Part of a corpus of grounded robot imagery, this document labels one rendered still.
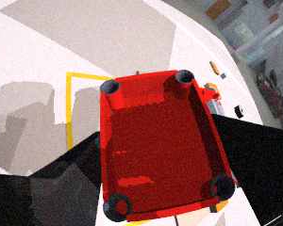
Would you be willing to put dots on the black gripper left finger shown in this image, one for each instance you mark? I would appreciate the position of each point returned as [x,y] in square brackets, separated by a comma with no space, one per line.
[66,192]

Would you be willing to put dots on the black tyre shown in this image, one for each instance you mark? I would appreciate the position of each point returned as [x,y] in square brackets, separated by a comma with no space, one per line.
[239,111]

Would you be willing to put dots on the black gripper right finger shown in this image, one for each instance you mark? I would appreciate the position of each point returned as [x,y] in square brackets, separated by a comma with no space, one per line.
[255,154]

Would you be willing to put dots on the orange flat block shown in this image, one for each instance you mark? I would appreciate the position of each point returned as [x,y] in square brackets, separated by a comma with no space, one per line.
[214,67]

